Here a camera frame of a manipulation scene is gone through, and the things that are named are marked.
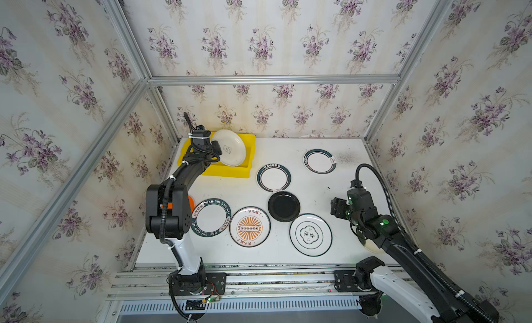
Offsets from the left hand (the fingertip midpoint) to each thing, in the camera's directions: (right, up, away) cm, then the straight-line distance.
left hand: (213, 143), depth 95 cm
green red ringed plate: (+28, -17, +7) cm, 34 cm away
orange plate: (-9, -27, -3) cm, 29 cm away
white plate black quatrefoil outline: (+43, -39, -11) cm, 59 cm away
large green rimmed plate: (0, -33, -6) cm, 34 cm away
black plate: (+33, -30, -1) cm, 44 cm away
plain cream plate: (+8, -3, +7) cm, 11 cm away
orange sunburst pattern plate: (+18, -36, -8) cm, 41 cm away
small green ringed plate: (+54, -9, +16) cm, 57 cm away
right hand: (+53, -25, -15) cm, 60 cm away
